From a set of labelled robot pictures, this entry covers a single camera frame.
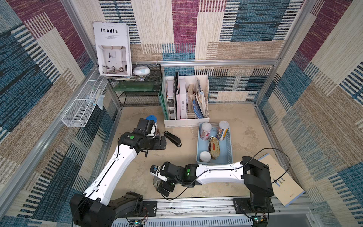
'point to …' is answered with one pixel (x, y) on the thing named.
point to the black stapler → (174, 139)
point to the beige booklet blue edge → (285, 189)
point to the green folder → (162, 95)
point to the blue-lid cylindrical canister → (153, 118)
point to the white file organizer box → (186, 100)
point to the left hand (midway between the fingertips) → (158, 142)
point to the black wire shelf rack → (142, 89)
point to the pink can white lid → (205, 131)
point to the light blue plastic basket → (217, 130)
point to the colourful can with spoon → (223, 126)
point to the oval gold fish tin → (214, 147)
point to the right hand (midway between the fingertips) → (160, 180)
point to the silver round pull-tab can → (156, 181)
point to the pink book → (181, 108)
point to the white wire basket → (81, 109)
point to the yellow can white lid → (205, 156)
